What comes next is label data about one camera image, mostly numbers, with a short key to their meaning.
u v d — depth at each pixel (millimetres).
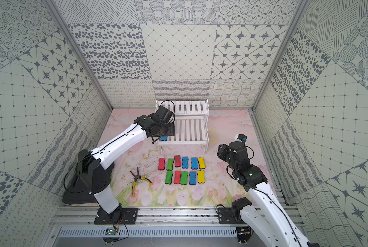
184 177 862
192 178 858
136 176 862
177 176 855
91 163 445
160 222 731
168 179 844
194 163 921
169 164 909
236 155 538
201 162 912
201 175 860
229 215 732
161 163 929
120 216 684
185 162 924
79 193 761
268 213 436
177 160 927
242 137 660
